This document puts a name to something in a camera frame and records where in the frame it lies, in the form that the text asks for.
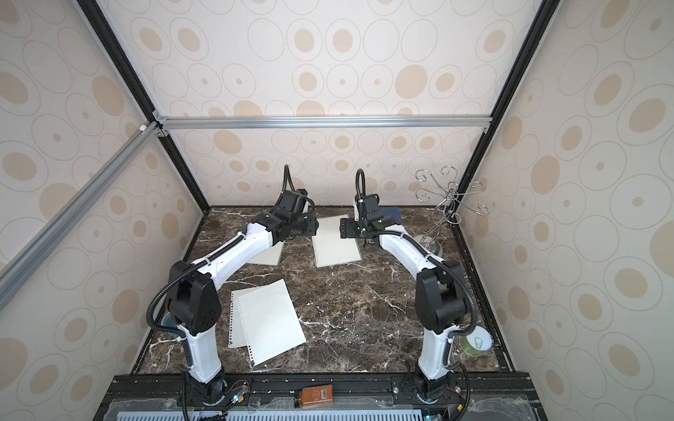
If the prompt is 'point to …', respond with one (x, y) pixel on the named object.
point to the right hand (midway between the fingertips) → (362, 225)
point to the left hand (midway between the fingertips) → (322, 222)
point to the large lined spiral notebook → (330, 249)
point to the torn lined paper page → (270, 324)
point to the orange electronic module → (318, 394)
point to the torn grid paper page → (237, 336)
